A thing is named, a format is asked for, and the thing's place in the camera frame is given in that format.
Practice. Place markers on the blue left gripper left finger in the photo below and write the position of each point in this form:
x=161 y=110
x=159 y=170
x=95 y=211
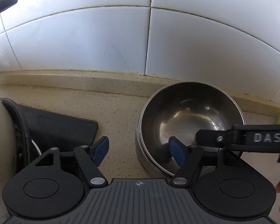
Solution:
x=99 y=150

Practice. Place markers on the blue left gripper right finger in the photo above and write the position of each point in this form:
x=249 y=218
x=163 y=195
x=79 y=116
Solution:
x=178 y=150

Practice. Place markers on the steel bowl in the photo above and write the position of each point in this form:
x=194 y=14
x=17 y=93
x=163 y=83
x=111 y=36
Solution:
x=180 y=110

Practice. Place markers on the black gas stove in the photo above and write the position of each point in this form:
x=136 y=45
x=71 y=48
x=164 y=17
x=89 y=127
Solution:
x=39 y=130

